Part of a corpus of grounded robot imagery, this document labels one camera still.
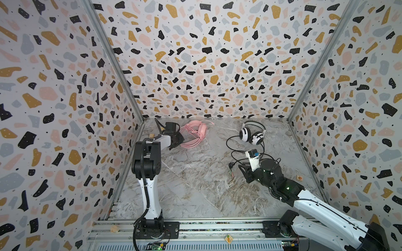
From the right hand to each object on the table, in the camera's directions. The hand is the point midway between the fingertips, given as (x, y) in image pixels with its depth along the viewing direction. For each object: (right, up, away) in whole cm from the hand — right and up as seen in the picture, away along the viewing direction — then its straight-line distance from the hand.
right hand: (239, 162), depth 76 cm
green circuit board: (-39, -37, -6) cm, 55 cm away
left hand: (-34, +12, +29) cm, 46 cm away
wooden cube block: (+37, -12, +14) cm, 42 cm away
